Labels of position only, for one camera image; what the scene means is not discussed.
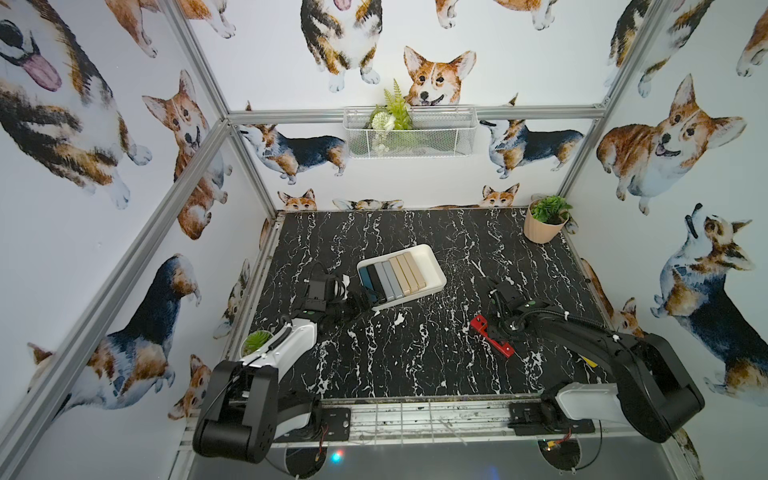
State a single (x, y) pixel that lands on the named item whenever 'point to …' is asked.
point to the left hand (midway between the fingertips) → (377, 299)
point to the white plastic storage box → (428, 265)
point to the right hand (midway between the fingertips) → (493, 329)
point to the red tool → (480, 324)
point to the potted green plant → (545, 218)
